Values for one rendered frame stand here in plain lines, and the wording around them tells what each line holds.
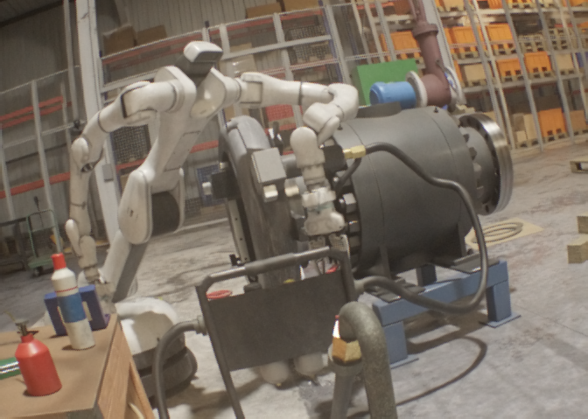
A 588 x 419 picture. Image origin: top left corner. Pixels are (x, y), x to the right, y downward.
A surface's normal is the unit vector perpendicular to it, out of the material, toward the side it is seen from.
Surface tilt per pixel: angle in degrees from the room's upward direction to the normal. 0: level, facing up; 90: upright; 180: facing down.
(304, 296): 90
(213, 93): 90
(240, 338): 90
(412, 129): 44
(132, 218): 91
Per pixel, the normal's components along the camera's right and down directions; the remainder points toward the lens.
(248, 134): -0.03, -0.75
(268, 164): 0.14, -0.37
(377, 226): 0.29, 0.33
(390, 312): 0.24, 0.00
